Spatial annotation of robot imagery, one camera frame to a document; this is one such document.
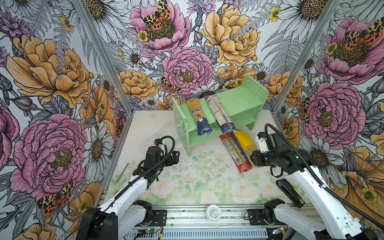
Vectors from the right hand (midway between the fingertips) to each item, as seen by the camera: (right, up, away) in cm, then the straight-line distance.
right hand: (256, 162), depth 73 cm
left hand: (-42, -1, +13) cm, 44 cm away
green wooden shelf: (+3, +32, +32) cm, 46 cm away
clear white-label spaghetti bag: (-17, +24, +5) cm, 29 cm away
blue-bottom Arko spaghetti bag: (-25, +16, -1) cm, 30 cm away
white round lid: (-21, -23, -3) cm, 31 cm away
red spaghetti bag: (-2, -4, +18) cm, 19 cm away
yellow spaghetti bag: (-3, +7, +4) cm, 9 cm away
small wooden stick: (-71, -6, +19) cm, 73 cm away
